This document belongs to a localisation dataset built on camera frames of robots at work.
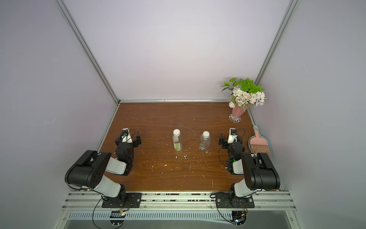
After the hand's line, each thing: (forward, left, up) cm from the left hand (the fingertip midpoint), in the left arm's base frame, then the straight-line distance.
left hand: (130, 132), depth 89 cm
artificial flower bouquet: (+17, -71, +18) cm, 76 cm away
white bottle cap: (-5, -31, +8) cm, 32 cm away
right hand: (+1, -65, 0) cm, 65 cm away
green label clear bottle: (-4, -30, -2) cm, 31 cm away
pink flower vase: (+17, -72, +1) cm, 74 cm away
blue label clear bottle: (-7, -47, -2) cm, 48 cm away
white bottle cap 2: (-5, -48, +5) cm, 48 cm away
